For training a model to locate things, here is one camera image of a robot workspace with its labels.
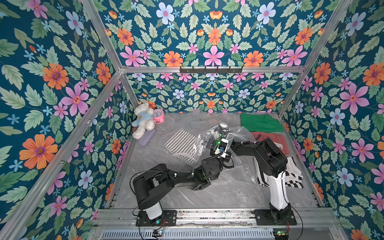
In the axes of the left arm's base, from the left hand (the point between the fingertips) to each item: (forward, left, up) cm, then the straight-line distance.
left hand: (226, 139), depth 75 cm
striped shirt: (-14, -40, -23) cm, 48 cm away
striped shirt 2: (+13, +24, -24) cm, 36 cm away
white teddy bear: (+32, +52, -16) cm, 64 cm away
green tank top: (+29, -35, -24) cm, 52 cm away
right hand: (+12, +10, -17) cm, 23 cm away
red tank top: (+14, -43, -24) cm, 51 cm away
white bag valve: (+10, 0, -1) cm, 10 cm away
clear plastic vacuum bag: (-9, -4, -7) cm, 13 cm away
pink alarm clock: (+41, +44, -21) cm, 64 cm away
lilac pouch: (+21, +51, -22) cm, 59 cm away
